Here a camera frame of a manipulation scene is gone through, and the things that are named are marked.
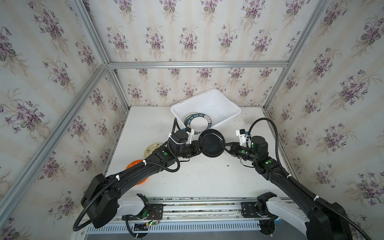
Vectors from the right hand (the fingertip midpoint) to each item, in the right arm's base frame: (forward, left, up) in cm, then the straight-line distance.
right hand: (219, 147), depth 76 cm
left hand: (0, +7, +2) cm, 7 cm away
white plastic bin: (+48, -5, -13) cm, 49 cm away
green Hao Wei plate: (+29, +9, -14) cm, 33 cm away
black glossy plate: (+3, +4, 0) cm, 5 cm away
